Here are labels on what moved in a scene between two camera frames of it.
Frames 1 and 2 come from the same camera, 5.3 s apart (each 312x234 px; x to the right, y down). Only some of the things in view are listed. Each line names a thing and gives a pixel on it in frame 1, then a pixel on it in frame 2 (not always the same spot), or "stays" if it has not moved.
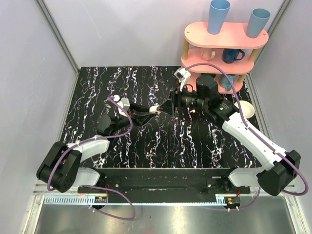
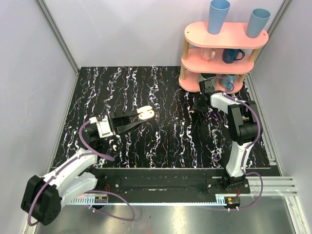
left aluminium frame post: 53,24 stays
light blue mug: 224,83 stays
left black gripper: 133,116 -> 113,123
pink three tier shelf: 227,56 stays
